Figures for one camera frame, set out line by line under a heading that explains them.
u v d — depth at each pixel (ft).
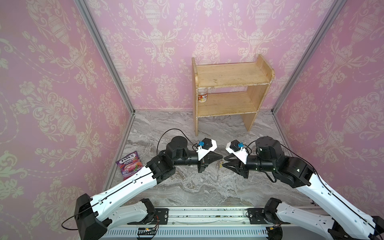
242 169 1.79
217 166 2.04
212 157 1.87
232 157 1.99
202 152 1.71
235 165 1.79
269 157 1.55
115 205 1.35
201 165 1.75
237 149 1.67
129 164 2.92
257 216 2.39
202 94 3.04
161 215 2.45
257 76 2.61
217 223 2.40
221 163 2.01
